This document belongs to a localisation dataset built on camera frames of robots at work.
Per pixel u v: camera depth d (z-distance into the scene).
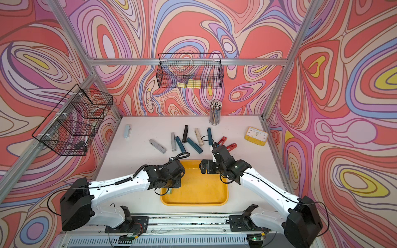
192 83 0.82
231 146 1.00
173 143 1.02
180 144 1.01
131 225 0.67
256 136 1.05
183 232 0.72
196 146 1.01
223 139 1.04
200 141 1.03
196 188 0.85
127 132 1.08
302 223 0.39
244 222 0.65
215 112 1.05
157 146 1.00
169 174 0.61
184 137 1.04
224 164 0.59
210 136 1.04
